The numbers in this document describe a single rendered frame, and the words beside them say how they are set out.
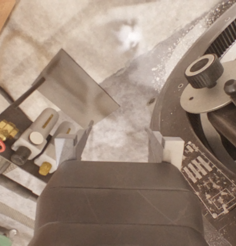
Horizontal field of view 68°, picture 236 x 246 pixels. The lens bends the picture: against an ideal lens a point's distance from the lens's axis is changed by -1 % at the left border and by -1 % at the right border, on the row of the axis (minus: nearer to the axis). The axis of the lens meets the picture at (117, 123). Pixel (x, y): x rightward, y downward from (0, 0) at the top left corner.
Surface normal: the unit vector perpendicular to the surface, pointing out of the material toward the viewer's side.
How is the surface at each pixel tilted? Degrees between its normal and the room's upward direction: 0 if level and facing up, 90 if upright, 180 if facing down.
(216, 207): 90
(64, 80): 0
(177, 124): 90
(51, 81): 0
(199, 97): 90
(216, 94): 90
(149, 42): 0
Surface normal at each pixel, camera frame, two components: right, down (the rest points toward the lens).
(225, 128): -1.00, -0.01
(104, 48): -0.12, 0.61
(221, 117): -0.68, -0.63
